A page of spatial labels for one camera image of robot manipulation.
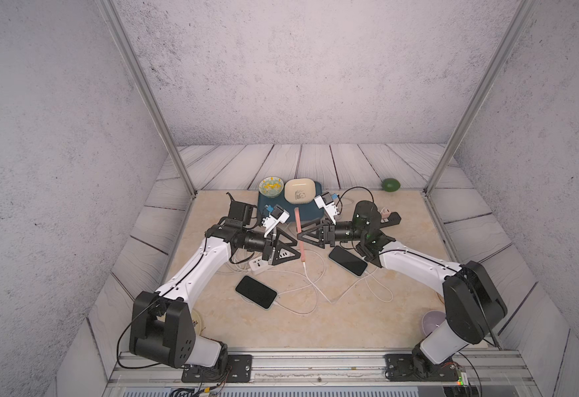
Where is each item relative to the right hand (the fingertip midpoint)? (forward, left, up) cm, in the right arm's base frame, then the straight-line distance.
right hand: (300, 237), depth 69 cm
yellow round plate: (-14, +34, -27) cm, 46 cm away
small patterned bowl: (+46, +15, -25) cm, 54 cm away
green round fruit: (+48, -42, -26) cm, 69 cm away
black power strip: (+29, -40, -28) cm, 56 cm away
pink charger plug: (+28, -35, -22) cm, 50 cm away
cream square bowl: (+44, +1, -26) cm, 51 cm away
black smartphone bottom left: (-4, +16, -28) cm, 33 cm away
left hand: (-2, +1, -4) cm, 5 cm away
